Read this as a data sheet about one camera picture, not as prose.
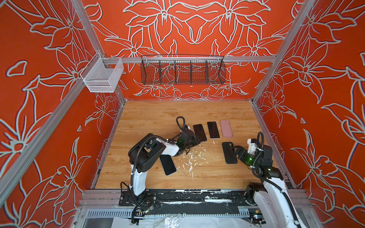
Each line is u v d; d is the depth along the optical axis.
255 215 0.68
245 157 0.71
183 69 0.97
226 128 1.02
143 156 0.50
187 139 0.74
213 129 1.00
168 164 0.83
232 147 0.92
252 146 0.74
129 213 0.70
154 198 0.73
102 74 0.94
